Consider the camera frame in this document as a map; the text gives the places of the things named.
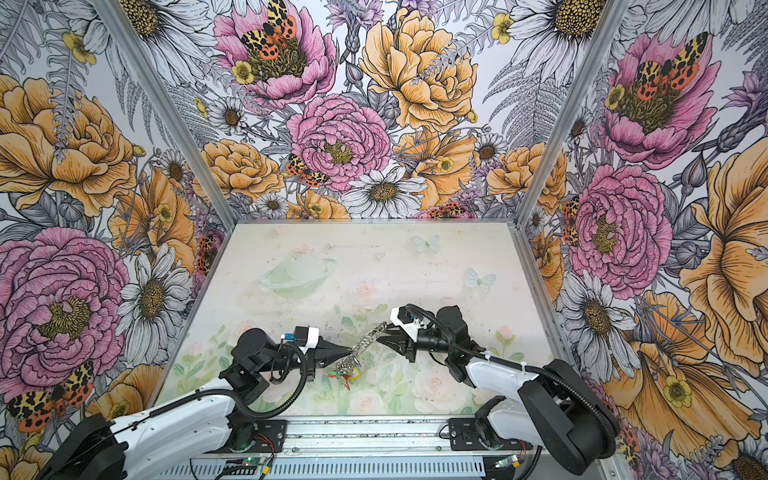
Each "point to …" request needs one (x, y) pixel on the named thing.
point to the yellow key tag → (356, 374)
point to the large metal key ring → (352, 358)
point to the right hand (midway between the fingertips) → (381, 341)
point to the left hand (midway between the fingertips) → (351, 353)
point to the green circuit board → (253, 461)
